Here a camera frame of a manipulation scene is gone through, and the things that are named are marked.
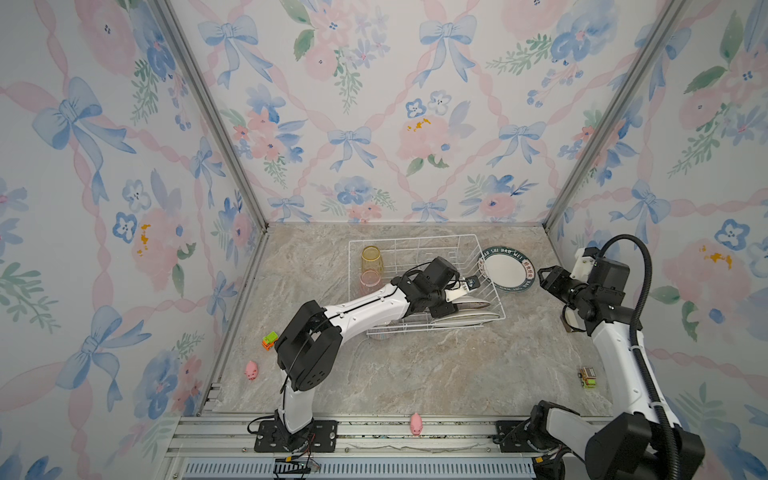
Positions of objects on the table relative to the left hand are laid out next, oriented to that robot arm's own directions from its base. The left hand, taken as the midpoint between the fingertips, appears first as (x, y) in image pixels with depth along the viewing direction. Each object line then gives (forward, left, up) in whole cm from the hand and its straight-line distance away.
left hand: (452, 291), depth 85 cm
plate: (0, -7, -6) cm, 9 cm away
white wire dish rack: (+25, +13, -14) cm, 32 cm away
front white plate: (-10, 0, +3) cm, 11 cm away
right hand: (+2, -24, +7) cm, 25 cm away
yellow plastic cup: (+15, +24, -4) cm, 29 cm away
